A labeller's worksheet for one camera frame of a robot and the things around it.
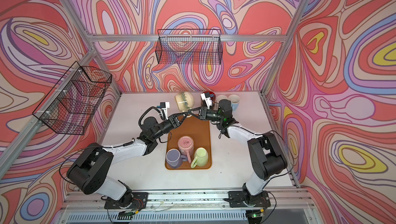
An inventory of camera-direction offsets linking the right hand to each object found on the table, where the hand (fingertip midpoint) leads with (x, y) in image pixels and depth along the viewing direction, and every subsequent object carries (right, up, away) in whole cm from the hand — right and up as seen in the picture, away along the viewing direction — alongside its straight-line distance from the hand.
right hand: (189, 115), depth 78 cm
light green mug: (+6, -22, 0) cm, 23 cm away
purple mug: (-8, -23, 0) cm, 24 cm away
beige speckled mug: (-2, +7, -5) cm, 8 cm away
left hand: (0, 0, -2) cm, 2 cm away
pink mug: (-2, -17, +1) cm, 17 cm away
